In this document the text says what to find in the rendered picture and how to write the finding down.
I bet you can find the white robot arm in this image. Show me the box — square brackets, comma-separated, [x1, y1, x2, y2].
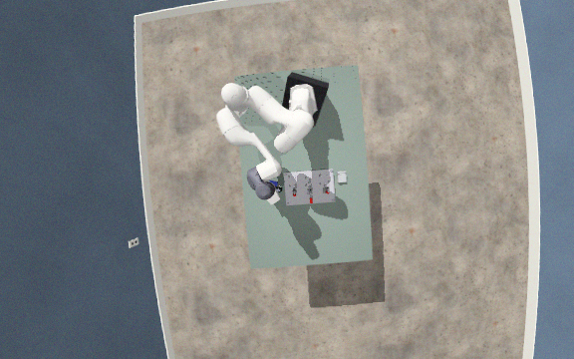
[216, 83, 317, 204]

